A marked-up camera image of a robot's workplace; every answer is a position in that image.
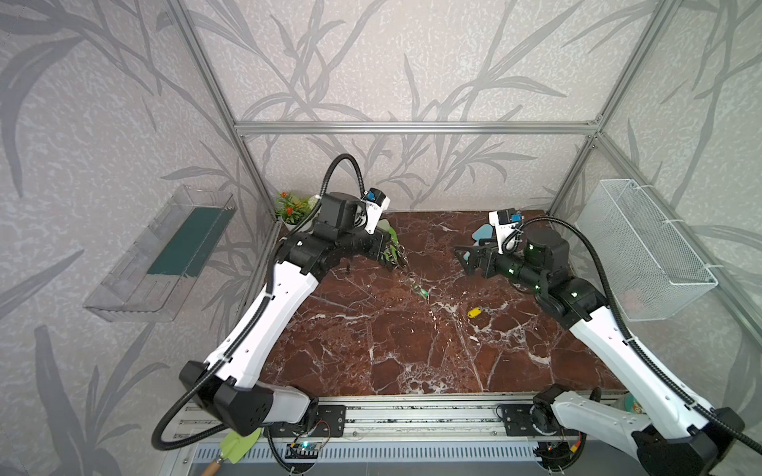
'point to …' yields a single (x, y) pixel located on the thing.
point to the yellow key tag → (474, 312)
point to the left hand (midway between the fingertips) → (394, 228)
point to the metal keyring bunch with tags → (418, 284)
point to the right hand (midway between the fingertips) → (468, 236)
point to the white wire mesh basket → (655, 274)
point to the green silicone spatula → (232, 446)
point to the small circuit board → (303, 450)
